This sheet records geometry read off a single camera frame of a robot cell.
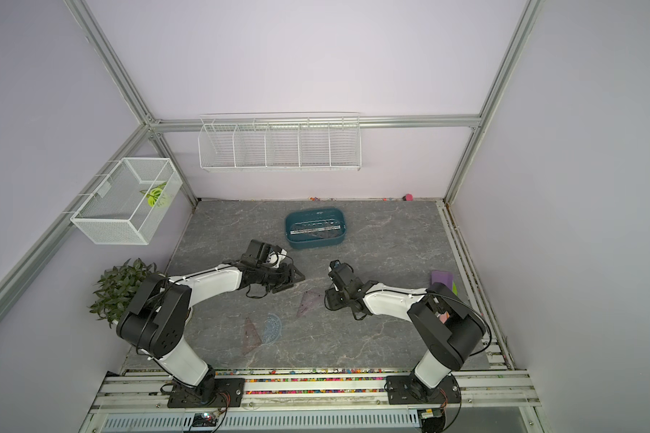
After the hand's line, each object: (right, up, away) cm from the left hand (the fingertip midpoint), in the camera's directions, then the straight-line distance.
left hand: (299, 281), depth 89 cm
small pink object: (+46, +32, +35) cm, 66 cm away
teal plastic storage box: (+3, +18, +22) cm, 29 cm away
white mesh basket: (-52, +25, -7) cm, 58 cm away
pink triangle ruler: (+3, -7, +3) cm, 8 cm away
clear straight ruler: (+3, +17, +20) cm, 26 cm away
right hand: (+11, -4, +3) cm, 13 cm away
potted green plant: (-46, +2, -18) cm, 50 cm away
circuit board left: (-23, -33, -18) cm, 44 cm away
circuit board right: (+38, -34, -17) cm, 54 cm away
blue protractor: (-8, -15, -4) cm, 17 cm away
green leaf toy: (-43, +29, -8) cm, 52 cm away
